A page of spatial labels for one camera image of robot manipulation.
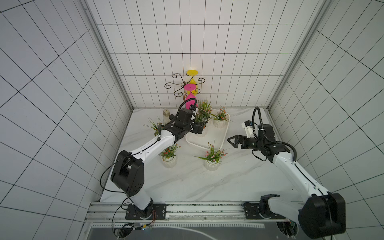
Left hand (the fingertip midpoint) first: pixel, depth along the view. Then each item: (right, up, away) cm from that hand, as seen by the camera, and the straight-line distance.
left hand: (195, 125), depth 86 cm
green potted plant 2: (+7, +12, +17) cm, 23 cm away
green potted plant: (+6, +7, +14) cm, 17 cm away
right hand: (+23, -7, -4) cm, 24 cm away
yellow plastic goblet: (-1, +35, +12) cm, 37 cm away
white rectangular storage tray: (+12, -8, +17) cm, 22 cm away
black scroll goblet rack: (-11, +29, +10) cm, 33 cm away
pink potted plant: (+10, -16, -9) cm, 21 cm away
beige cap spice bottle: (-20, +8, +17) cm, 27 cm away
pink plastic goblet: (-3, +23, +2) cm, 23 cm away
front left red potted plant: (-15, -19, -1) cm, 24 cm away
